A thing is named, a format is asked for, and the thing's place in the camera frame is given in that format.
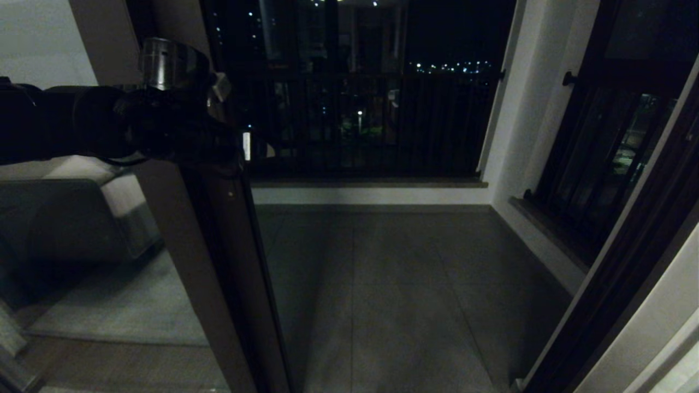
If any brown framed glass sliding door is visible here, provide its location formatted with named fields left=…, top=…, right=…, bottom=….
left=128, top=0, right=293, bottom=393

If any beige sofa cushion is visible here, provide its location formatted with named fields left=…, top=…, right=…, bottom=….
left=45, top=157, right=123, bottom=185

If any dark outer door frame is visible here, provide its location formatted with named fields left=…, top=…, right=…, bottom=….
left=522, top=55, right=699, bottom=393

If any black metal balcony railing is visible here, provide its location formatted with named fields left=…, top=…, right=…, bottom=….
left=218, top=64, right=504, bottom=181

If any grey rug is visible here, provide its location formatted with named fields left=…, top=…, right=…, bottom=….
left=25, top=248, right=211, bottom=348

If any beige sofa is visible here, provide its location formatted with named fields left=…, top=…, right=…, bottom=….
left=0, top=156, right=163, bottom=266

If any brown framed fixed glass panel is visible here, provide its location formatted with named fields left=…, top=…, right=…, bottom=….
left=0, top=0, right=257, bottom=393

